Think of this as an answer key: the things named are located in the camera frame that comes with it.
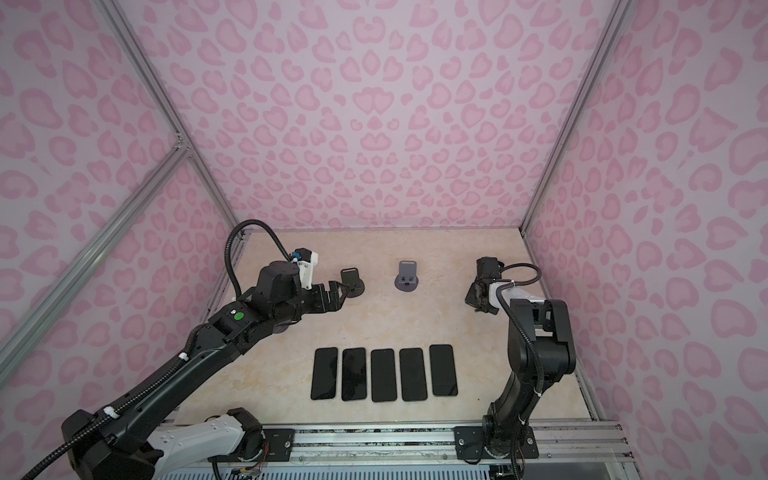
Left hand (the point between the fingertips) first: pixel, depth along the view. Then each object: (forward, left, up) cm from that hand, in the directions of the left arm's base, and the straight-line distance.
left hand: (338, 284), depth 73 cm
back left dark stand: (+14, 0, -18) cm, 23 cm away
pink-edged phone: (-14, -10, -25) cm, 31 cm away
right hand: (+10, -42, -24) cm, 49 cm away
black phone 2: (-12, -27, -28) cm, 41 cm away
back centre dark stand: (+16, -18, -22) cm, 33 cm away
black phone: (-14, -18, -26) cm, 34 cm away
